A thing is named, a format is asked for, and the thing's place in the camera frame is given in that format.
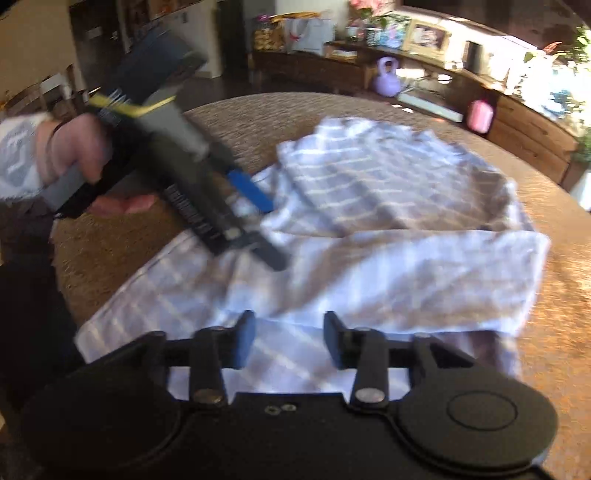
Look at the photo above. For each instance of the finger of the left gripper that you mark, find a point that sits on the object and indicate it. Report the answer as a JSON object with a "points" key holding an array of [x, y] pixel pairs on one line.
{"points": [[266, 252], [245, 186]]}

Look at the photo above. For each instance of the pink small suitcase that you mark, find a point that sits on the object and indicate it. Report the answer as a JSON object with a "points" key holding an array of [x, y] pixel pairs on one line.
{"points": [[480, 116]]}

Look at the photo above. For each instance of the wooden tv sideboard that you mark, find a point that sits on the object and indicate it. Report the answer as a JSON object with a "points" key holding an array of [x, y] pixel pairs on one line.
{"points": [[545, 144]]}

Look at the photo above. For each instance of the purple kettlebell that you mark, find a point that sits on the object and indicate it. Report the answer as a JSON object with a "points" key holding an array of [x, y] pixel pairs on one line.
{"points": [[386, 82]]}

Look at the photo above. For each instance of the framed photo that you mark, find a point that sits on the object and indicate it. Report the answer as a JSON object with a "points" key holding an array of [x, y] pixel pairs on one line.
{"points": [[426, 38]]}

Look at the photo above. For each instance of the gift bags on cabinet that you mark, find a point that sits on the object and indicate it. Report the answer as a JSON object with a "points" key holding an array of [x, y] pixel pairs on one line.
{"points": [[304, 32]]}

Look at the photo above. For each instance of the person's left hand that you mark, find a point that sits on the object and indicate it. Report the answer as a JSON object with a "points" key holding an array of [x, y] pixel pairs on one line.
{"points": [[81, 141]]}

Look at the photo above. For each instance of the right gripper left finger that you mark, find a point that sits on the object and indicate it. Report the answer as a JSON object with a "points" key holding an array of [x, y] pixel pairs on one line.
{"points": [[214, 349]]}

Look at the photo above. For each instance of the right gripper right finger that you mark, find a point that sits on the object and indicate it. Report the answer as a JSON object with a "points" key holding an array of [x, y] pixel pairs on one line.
{"points": [[366, 351]]}

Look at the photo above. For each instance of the white planter with green plant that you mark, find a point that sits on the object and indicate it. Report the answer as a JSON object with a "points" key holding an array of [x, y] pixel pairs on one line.
{"points": [[582, 156]]}

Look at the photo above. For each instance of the lavender striped long-sleeve shirt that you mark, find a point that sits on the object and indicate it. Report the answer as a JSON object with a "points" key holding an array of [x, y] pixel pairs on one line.
{"points": [[389, 228]]}

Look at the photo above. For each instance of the pink flower bouquet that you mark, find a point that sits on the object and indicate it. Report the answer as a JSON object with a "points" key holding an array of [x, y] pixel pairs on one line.
{"points": [[375, 17]]}

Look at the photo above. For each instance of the left forearm white sleeve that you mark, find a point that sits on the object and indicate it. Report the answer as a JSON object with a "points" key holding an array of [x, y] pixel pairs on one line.
{"points": [[19, 177]]}

